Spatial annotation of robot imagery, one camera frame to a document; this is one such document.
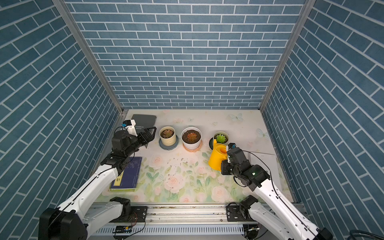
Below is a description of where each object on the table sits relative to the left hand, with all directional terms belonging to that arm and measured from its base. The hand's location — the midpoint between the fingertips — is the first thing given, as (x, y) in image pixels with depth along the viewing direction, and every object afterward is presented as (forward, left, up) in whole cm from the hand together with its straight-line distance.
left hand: (155, 130), depth 79 cm
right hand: (-15, -36, -9) cm, 40 cm away
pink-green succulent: (+9, -3, -15) cm, 18 cm away
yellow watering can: (-11, -34, -4) cm, 36 cm away
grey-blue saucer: (+2, -4, -22) cm, 22 cm away
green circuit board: (-41, +12, -26) cm, 50 cm away
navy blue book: (-21, +15, -18) cm, 31 cm away
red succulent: (+5, -19, -12) cm, 23 cm away
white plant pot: (-1, -19, -13) cm, 23 cm away
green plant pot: (+9, -39, -14) cm, 43 cm away
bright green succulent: (+5, -37, -14) cm, 40 cm away
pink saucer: (+3, -24, -21) cm, 32 cm away
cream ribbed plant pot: (+5, -4, -18) cm, 19 cm away
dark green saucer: (+6, -32, -22) cm, 39 cm away
